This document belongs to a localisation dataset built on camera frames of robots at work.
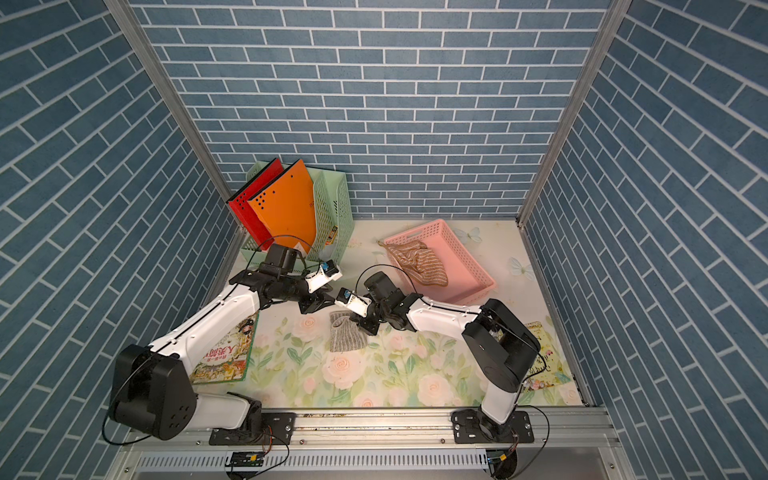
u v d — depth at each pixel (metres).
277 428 0.74
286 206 0.90
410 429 0.75
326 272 0.72
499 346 0.47
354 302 0.75
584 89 0.83
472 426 0.74
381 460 0.77
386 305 0.69
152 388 0.40
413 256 1.02
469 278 1.02
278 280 0.65
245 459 0.72
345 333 0.84
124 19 0.71
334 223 1.18
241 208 0.87
